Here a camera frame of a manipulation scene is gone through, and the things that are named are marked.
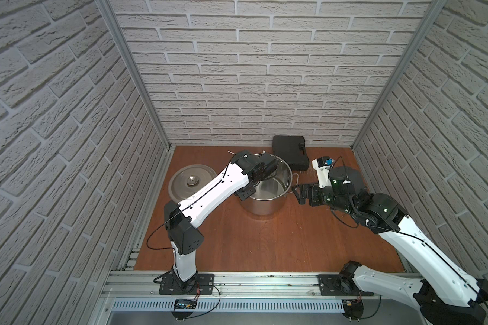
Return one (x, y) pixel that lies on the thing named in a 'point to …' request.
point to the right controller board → (353, 308)
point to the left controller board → (185, 304)
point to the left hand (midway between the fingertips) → (231, 183)
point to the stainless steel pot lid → (188, 179)
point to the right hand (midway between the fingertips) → (305, 186)
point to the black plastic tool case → (291, 149)
